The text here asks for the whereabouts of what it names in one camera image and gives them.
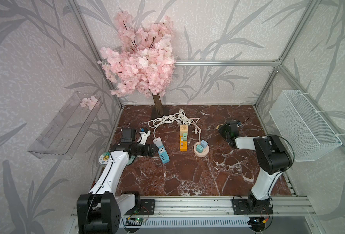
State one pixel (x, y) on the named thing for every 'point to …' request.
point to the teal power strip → (163, 154)
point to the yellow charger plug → (218, 126)
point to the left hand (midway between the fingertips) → (151, 147)
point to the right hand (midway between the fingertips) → (218, 125)
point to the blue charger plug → (203, 144)
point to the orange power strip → (183, 144)
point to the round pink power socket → (204, 152)
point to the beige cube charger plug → (183, 128)
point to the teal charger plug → (199, 148)
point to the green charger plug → (185, 136)
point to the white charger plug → (158, 142)
